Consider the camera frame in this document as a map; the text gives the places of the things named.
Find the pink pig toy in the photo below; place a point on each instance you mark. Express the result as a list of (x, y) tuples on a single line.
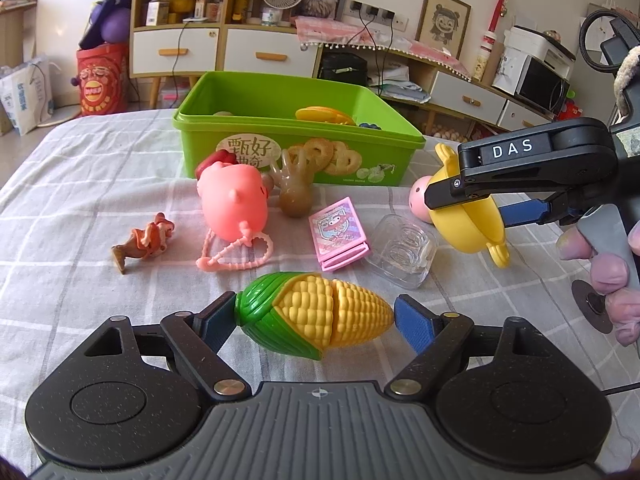
[(234, 199)]

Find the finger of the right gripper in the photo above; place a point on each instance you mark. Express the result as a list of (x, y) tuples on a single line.
[(529, 212)]

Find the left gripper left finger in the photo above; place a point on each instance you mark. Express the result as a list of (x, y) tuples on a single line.
[(195, 339)]

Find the white paper shopping bag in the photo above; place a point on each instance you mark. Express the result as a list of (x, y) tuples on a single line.
[(26, 94)]

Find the yellow toy pot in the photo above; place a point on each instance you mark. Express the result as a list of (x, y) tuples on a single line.
[(469, 226)]

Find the white microwave oven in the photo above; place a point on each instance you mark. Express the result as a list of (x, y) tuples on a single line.
[(530, 81)]

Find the pink capsule ball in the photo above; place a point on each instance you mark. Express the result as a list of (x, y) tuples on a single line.
[(417, 200)]

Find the orange plastic toy lid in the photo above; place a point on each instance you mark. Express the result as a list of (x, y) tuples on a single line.
[(324, 114)]

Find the green plastic storage box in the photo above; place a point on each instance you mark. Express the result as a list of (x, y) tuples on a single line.
[(252, 115)]

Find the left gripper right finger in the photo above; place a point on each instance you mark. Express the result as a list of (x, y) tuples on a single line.
[(437, 339)]

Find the brown hand shaped toy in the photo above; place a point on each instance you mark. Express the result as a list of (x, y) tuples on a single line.
[(294, 177)]

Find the purple toy grapes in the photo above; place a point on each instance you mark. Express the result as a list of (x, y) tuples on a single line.
[(369, 126)]

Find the black bag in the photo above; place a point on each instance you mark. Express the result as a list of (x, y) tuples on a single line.
[(344, 67)]

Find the long wooden tv sideboard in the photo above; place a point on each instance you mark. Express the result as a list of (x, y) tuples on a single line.
[(450, 93)]

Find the pink card pack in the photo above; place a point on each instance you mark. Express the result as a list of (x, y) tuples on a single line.
[(338, 236)]

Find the wooden cabinet with drawers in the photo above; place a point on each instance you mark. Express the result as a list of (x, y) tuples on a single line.
[(188, 38)]

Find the grey checked table cloth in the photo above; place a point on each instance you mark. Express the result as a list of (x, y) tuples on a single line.
[(93, 180)]

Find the brown squirrel figurine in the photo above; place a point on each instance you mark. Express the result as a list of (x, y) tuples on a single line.
[(149, 242)]

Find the clear plastic case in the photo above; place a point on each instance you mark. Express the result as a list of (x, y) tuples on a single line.
[(401, 251)]

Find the purple plush toy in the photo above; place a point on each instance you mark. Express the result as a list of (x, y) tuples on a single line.
[(109, 23)]

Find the pink lace cloth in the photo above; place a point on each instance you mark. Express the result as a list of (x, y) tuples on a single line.
[(337, 34)]

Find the framed cartoon girl picture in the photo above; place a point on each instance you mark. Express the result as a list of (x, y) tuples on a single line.
[(443, 25)]

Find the toy corn cob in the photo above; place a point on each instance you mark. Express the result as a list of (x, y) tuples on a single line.
[(305, 314)]

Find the right hand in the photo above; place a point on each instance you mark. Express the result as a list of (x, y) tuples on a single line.
[(609, 276)]

